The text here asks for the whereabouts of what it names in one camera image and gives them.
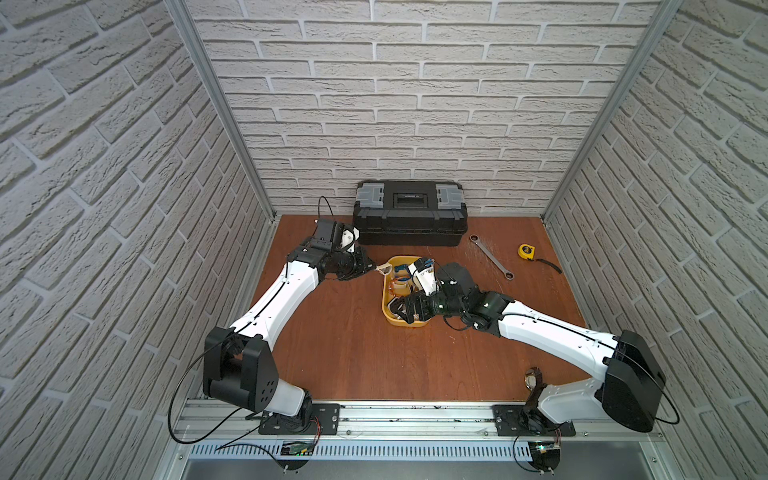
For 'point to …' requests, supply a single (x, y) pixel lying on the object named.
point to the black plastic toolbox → (410, 212)
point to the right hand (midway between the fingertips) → (405, 302)
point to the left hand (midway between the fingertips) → (380, 260)
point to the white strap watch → (385, 269)
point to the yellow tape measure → (528, 251)
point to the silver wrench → (475, 238)
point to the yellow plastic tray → (389, 293)
